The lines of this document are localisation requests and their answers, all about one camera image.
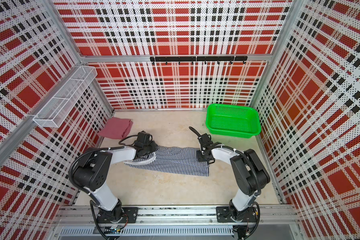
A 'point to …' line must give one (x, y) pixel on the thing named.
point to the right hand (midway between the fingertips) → (202, 159)
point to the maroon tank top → (116, 128)
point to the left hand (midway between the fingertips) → (156, 148)
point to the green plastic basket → (234, 121)
